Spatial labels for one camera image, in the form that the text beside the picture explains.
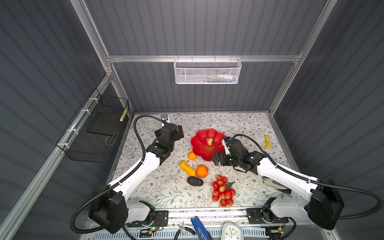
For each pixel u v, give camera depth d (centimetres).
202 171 85
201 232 69
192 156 93
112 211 40
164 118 68
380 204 40
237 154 61
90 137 72
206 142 99
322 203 40
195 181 81
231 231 68
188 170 87
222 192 76
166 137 60
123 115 81
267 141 101
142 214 61
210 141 98
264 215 66
